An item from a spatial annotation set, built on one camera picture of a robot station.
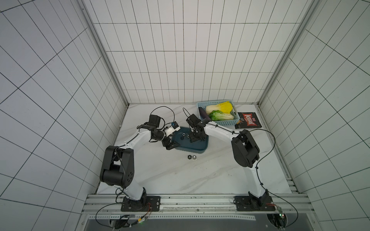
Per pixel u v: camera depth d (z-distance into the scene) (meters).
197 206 0.73
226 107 1.06
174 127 0.77
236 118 1.03
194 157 0.89
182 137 0.98
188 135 0.87
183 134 1.00
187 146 0.90
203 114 1.08
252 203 0.65
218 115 1.01
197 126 0.72
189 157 0.90
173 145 0.78
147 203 0.71
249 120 1.10
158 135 0.75
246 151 0.54
